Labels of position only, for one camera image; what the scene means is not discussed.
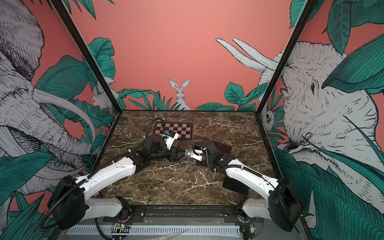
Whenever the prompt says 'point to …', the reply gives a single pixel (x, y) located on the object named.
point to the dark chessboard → (184, 130)
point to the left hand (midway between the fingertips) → (185, 150)
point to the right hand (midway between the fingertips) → (199, 147)
